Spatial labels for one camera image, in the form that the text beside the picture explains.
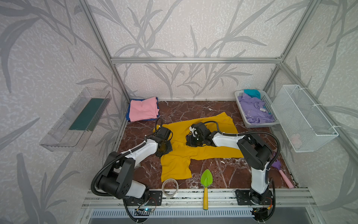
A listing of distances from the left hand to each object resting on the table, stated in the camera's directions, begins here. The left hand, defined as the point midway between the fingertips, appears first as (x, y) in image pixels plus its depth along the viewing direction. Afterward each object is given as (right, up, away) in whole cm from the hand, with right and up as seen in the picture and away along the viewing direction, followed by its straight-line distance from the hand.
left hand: (170, 145), depth 90 cm
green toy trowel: (+22, -16, -12) cm, 30 cm away
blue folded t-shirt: (-37, +26, +21) cm, 50 cm away
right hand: (+10, +4, +2) cm, 11 cm away
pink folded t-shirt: (-22, +24, +19) cm, 38 cm away
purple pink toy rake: (+67, -11, -4) cm, 68 cm away
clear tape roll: (0, -22, -16) cm, 27 cm away
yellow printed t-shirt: (+5, -10, -5) cm, 13 cm away
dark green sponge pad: (-37, +20, -23) cm, 48 cm away
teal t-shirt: (+64, +38, +22) cm, 78 cm away
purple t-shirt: (+64, +23, +18) cm, 70 cm away
